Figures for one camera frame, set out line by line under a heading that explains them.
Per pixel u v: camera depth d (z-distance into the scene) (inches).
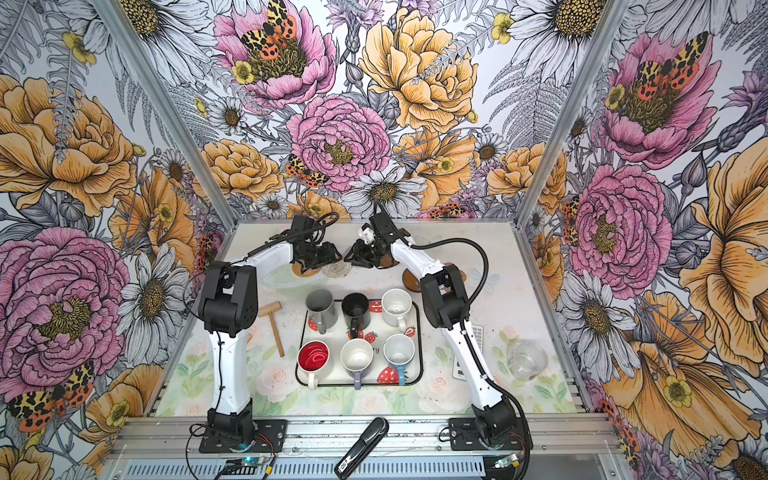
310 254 35.3
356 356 33.8
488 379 25.9
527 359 34.2
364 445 27.2
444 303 26.2
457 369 32.9
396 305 37.3
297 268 34.4
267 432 29.3
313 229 34.9
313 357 33.5
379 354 34.2
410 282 40.4
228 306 23.1
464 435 28.9
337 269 41.7
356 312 37.0
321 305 36.1
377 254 36.2
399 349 33.5
